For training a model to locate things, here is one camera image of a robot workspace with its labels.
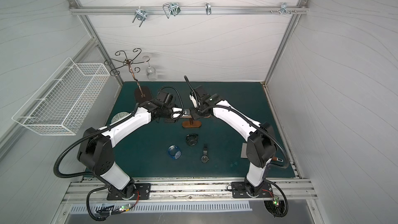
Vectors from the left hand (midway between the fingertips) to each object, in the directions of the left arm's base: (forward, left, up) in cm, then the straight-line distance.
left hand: (177, 111), depth 88 cm
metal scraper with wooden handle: (-17, -39, -13) cm, 44 cm away
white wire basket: (-10, +49, +19) cm, 53 cm away
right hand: (-2, -10, +2) cm, 11 cm away
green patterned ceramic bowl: (+3, +39, -9) cm, 40 cm away
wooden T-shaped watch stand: (-1, -8, -11) cm, 13 cm away
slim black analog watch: (-22, -16, -12) cm, 30 cm away
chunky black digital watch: (-12, -9, -9) cm, 18 cm away
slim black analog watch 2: (-8, -7, +10) cm, 14 cm away
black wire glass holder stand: (+30, +26, +19) cm, 44 cm away
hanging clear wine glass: (+24, +19, +10) cm, 32 cm away
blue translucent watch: (-18, +1, -14) cm, 23 cm away
